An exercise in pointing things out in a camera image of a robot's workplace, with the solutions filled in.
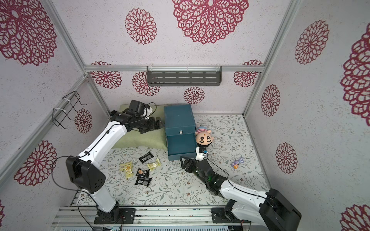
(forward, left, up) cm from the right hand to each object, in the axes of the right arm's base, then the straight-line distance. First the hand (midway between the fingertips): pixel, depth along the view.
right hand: (182, 158), depth 79 cm
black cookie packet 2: (-9, +24, -12) cm, 28 cm away
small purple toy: (+3, -33, -13) cm, 35 cm away
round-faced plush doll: (+19, -13, -7) cm, 24 cm away
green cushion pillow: (+15, +18, -4) cm, 24 cm away
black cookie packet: (+7, +25, -13) cm, 28 cm away
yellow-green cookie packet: (+1, +20, -12) cm, 23 cm away
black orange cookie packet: (-4, +23, -12) cm, 27 cm away
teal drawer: (+12, +1, -6) cm, 14 cm away
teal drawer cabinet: (+17, +1, +7) cm, 19 cm away
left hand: (+14, +14, +9) cm, 22 cm away
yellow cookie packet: (-1, +34, -11) cm, 36 cm away
